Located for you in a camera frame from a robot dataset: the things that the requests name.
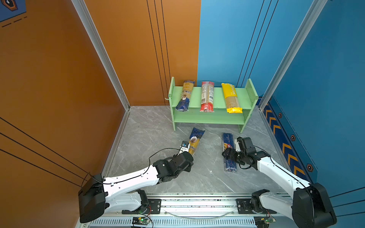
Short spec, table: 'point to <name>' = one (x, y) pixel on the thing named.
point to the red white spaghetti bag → (207, 96)
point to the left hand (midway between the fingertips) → (190, 157)
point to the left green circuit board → (140, 221)
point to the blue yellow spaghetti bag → (183, 104)
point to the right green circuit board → (263, 222)
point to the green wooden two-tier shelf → (247, 97)
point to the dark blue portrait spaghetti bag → (194, 139)
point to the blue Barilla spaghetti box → (230, 165)
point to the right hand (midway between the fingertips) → (226, 155)
